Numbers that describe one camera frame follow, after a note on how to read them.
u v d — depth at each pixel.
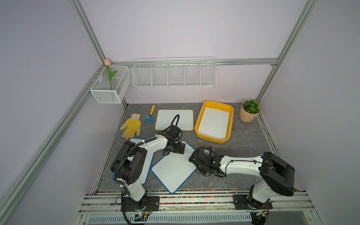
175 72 0.97
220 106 1.13
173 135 0.75
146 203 0.73
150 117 1.12
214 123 1.05
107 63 0.89
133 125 1.06
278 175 0.44
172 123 0.79
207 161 0.66
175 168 0.86
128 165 0.47
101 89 0.77
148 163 0.88
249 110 1.00
